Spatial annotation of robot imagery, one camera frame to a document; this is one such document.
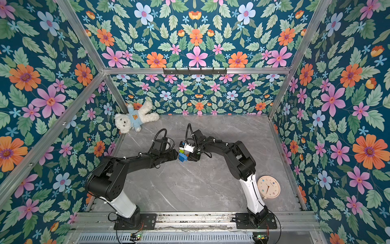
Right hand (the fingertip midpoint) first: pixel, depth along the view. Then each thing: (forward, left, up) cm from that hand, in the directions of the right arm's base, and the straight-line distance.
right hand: (195, 150), depth 100 cm
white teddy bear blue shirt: (+15, +51, +10) cm, 54 cm away
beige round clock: (-23, -43, +1) cm, 49 cm away
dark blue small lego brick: (-8, +8, +3) cm, 11 cm away
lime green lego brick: (-3, +8, +3) cm, 9 cm away
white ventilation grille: (-48, +9, -1) cm, 49 cm away
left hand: (-3, +11, +2) cm, 12 cm away
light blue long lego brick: (-6, +6, +3) cm, 9 cm away
